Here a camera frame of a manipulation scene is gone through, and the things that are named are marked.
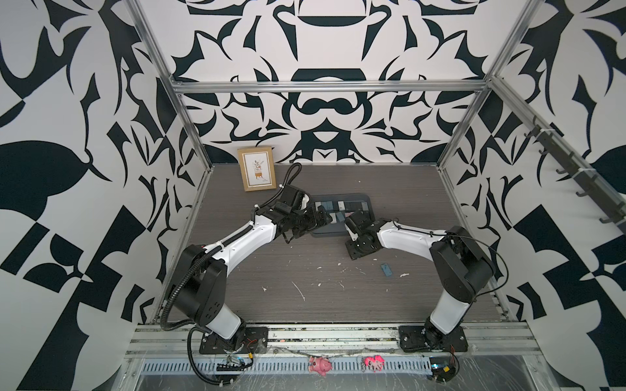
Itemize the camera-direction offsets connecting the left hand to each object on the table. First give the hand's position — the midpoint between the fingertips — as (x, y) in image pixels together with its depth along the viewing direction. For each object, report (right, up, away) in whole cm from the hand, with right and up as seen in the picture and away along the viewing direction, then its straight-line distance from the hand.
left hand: (321, 218), depth 85 cm
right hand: (+12, -12, +9) cm, 19 cm away
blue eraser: (+23, -18, +3) cm, 30 cm away
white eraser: (+9, +3, +20) cm, 22 cm away
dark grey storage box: (+14, +5, +20) cm, 25 cm away
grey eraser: (+8, -1, +17) cm, 19 cm away
